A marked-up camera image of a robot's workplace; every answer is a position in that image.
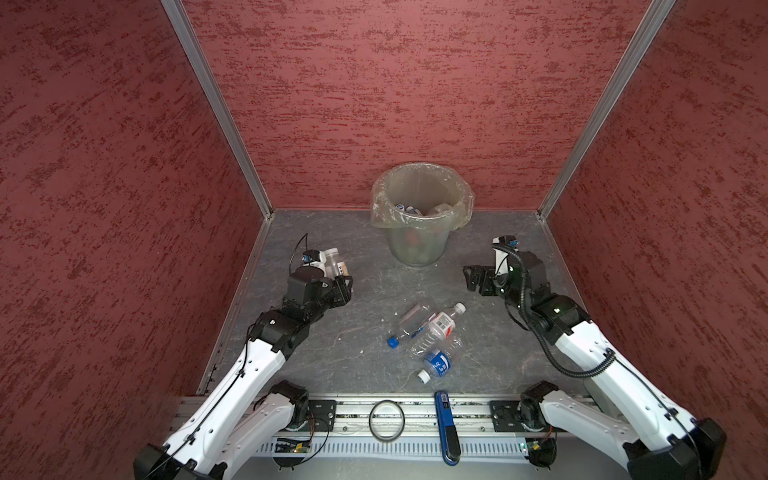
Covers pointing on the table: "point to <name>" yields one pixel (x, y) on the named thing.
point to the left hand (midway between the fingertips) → (345, 287)
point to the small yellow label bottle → (334, 268)
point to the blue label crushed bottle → (436, 363)
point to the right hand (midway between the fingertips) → (476, 275)
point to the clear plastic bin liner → (421, 196)
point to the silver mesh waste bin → (418, 247)
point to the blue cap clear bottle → (412, 324)
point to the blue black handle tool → (447, 431)
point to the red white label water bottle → (440, 328)
